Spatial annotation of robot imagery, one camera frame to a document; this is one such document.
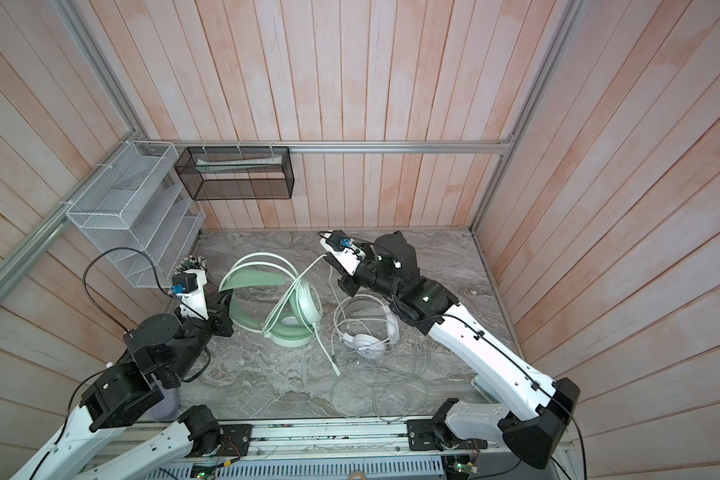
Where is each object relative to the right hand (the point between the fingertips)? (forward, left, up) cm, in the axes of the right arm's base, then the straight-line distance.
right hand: (331, 255), depth 65 cm
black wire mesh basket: (+47, +38, -11) cm, 61 cm away
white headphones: (-9, -9, -27) cm, 30 cm away
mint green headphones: (+11, +26, -36) cm, 46 cm away
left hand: (-9, +21, -4) cm, 23 cm away
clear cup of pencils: (+12, +45, -18) cm, 50 cm away
